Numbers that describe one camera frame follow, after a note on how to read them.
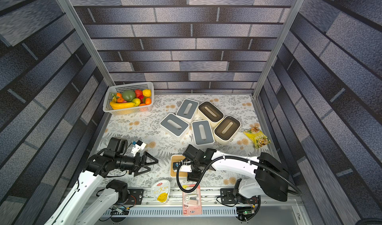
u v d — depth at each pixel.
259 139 0.89
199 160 0.61
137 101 1.04
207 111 1.03
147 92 1.14
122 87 1.14
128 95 1.07
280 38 0.86
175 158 0.82
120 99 1.10
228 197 0.73
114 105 1.02
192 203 0.71
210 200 0.73
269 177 0.41
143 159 0.62
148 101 1.09
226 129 0.93
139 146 0.69
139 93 1.12
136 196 0.73
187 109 1.07
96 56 0.95
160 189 0.68
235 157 0.49
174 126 0.97
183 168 0.69
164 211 0.78
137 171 0.67
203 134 0.93
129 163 0.61
